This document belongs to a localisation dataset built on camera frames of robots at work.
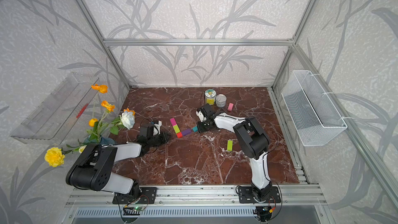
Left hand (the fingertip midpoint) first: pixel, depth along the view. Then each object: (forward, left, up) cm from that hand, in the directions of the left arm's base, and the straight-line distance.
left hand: (172, 135), depth 92 cm
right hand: (+6, -15, -1) cm, 17 cm away
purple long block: (+4, -8, -2) cm, 9 cm away
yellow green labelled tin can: (+26, -23, +6) cm, 35 cm away
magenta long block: (+10, +1, -1) cm, 10 cm away
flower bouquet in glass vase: (-8, +28, +24) cm, 37 cm away
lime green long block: (+5, -1, -2) cm, 6 cm away
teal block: (+5, -13, -1) cm, 14 cm away
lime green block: (-6, -34, -1) cm, 35 cm away
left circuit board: (-37, +14, -5) cm, 40 cm away
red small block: (+1, -4, -2) cm, 4 cm away
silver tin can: (+26, -30, +3) cm, 40 cm away
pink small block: (+23, -37, -1) cm, 44 cm away
